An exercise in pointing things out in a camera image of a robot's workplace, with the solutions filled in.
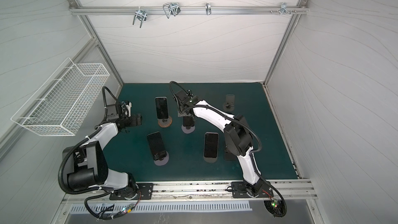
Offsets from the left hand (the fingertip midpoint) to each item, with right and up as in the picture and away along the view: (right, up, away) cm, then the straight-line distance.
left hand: (136, 115), depth 92 cm
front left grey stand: (+18, -25, -10) cm, 32 cm away
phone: (+16, +5, -2) cm, 17 cm away
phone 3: (+17, -14, -16) cm, 27 cm away
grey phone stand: (+58, +5, +9) cm, 59 cm away
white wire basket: (-24, +8, -24) cm, 34 cm away
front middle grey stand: (+44, -24, -8) cm, 51 cm away
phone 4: (+44, -13, -18) cm, 49 cm away
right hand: (+32, +5, -1) cm, 33 cm away
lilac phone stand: (+31, -9, +3) cm, 32 cm away
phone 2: (+31, -4, 0) cm, 32 cm away
